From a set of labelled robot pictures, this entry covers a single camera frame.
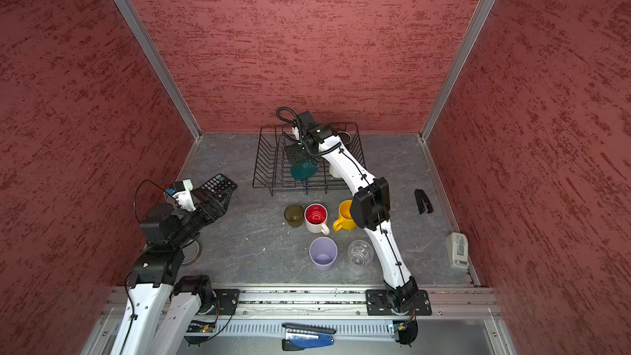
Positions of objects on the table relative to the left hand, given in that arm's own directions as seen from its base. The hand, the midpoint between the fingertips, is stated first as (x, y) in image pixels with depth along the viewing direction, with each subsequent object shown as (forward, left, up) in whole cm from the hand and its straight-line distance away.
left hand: (226, 200), depth 73 cm
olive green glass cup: (+5, -19, -19) cm, 27 cm away
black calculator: (+18, +14, -20) cm, 30 cm away
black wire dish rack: (+28, -8, -19) cm, 34 cm away
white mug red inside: (+5, -27, -20) cm, 34 cm away
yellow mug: (0, -38, -14) cm, 40 cm away
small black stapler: (+13, -70, -20) cm, 74 cm away
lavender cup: (-9, -30, -20) cm, 37 cm away
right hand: (+22, -21, -6) cm, 30 cm away
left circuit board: (-30, +7, -22) cm, 38 cm away
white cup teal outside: (+20, -22, -10) cm, 32 cm away
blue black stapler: (-32, -24, -19) cm, 44 cm away
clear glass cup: (-9, -43, -20) cm, 49 cm away
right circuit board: (-31, -55, -22) cm, 67 cm away
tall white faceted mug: (+23, -34, -17) cm, 45 cm away
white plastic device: (-7, -77, -19) cm, 80 cm away
